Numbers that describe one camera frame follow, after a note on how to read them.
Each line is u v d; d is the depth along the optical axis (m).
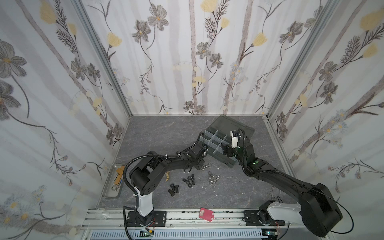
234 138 0.74
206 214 0.75
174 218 0.75
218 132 1.06
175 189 0.84
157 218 0.74
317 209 0.41
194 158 0.74
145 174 0.49
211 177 0.87
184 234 0.70
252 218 0.73
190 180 0.87
